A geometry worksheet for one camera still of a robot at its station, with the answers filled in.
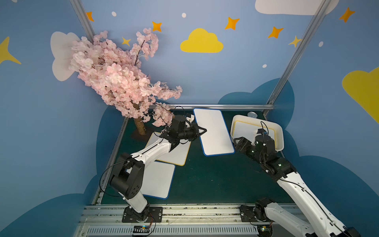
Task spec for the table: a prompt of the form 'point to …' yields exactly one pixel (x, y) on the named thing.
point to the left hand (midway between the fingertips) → (208, 128)
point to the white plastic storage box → (264, 122)
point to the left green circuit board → (141, 229)
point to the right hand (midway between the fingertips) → (241, 141)
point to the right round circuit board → (264, 230)
